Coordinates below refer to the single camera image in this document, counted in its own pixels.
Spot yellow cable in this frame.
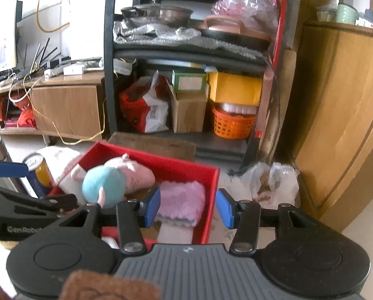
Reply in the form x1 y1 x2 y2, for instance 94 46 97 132
22 0 107 146

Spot clear bubble wrap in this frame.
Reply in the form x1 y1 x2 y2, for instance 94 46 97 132
113 20 203 44

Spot brown cardboard sheet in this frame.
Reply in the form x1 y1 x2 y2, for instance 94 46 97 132
268 48 296 154

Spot red and white bag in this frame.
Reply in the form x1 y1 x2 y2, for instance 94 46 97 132
119 70 170 133

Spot wooden tv stand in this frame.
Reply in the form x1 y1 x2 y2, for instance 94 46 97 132
0 69 107 141

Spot orange plastic basket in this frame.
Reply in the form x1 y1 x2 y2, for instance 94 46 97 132
212 105 257 140

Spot stainless steel pot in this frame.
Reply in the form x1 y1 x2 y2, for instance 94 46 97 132
121 0 194 27

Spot yellow box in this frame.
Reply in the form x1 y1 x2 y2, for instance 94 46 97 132
208 72 264 107

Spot black frying pan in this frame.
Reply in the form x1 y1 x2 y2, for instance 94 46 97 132
199 28 271 52

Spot black router with antennas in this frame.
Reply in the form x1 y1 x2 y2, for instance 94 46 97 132
16 37 71 76

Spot stack of clear plastic tubs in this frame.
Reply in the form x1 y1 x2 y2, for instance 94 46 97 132
218 101 257 116

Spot pink printed plastic bag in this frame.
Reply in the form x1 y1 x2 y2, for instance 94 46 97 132
211 0 278 26

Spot black metal shelf rack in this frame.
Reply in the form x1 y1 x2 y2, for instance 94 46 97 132
103 0 289 169

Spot pink pig plush toy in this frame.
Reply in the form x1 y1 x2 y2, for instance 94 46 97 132
71 154 156 208

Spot pink pan lid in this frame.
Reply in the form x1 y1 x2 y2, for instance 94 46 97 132
203 14 270 40

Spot wooden cabinet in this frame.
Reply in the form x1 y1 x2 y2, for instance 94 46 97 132
286 19 373 222

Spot wooden board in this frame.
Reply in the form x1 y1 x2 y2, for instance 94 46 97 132
108 132 196 162

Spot white plastic bag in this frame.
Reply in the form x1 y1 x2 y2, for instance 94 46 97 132
243 162 300 205

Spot red plastic bags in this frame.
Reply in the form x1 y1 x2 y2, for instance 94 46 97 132
0 90 37 129

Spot red cardboard box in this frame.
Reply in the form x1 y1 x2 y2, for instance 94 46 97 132
47 141 221 245

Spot blue and yellow drink can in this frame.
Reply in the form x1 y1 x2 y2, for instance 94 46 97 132
23 152 54 194

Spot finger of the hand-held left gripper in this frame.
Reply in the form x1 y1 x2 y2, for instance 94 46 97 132
0 185 79 213
0 159 29 179

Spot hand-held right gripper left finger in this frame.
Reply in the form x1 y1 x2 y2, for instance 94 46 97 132
50 187 161 255

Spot green ceramic jar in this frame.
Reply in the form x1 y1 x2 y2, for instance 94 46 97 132
336 3 360 24

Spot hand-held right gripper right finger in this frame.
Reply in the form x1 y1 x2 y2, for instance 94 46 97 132
215 188 328 255

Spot pink fluffy cloth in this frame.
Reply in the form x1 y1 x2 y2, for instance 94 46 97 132
157 181 206 228

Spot brown cardboard box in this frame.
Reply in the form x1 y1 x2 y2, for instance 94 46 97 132
168 83 208 133

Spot white power adapter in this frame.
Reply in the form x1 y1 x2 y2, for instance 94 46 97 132
63 64 85 76

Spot green box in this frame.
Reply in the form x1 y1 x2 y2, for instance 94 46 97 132
171 69 207 93

